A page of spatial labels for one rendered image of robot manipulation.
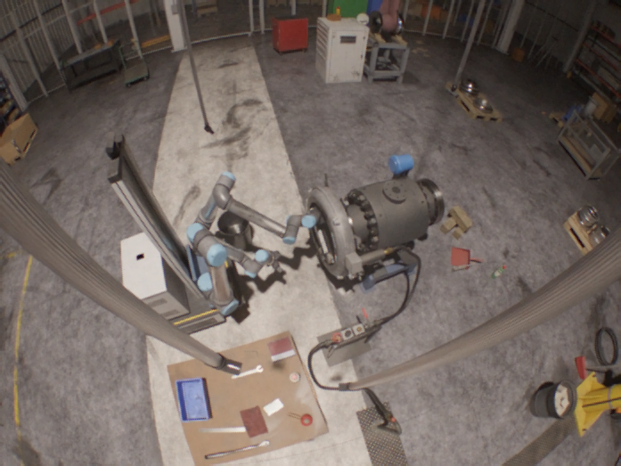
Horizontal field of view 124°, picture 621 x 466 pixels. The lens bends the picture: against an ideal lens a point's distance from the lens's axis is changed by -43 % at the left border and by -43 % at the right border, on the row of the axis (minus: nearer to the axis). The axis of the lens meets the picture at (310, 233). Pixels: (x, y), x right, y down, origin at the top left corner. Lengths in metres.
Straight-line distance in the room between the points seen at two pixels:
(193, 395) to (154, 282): 0.85
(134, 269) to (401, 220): 2.07
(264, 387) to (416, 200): 1.83
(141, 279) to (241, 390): 1.05
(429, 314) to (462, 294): 0.47
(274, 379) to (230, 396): 0.34
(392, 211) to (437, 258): 1.16
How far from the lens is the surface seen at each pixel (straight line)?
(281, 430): 2.09
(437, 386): 2.83
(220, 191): 1.89
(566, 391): 3.48
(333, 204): 2.02
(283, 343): 2.11
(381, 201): 2.24
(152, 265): 2.17
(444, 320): 2.98
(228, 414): 2.13
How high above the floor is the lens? 2.54
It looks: 57 degrees down
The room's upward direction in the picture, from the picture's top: 3 degrees clockwise
